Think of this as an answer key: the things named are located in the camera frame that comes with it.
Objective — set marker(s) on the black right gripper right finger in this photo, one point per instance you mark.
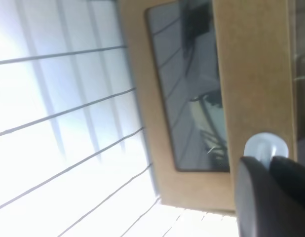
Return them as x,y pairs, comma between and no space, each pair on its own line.
286,187

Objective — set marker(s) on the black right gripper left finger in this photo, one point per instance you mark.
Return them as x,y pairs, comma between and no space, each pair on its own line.
254,216

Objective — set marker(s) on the white plastic handle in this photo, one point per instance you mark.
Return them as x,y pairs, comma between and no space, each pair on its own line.
264,147

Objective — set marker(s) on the brown cardboard shoebox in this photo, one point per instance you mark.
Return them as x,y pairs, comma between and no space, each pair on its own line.
256,51

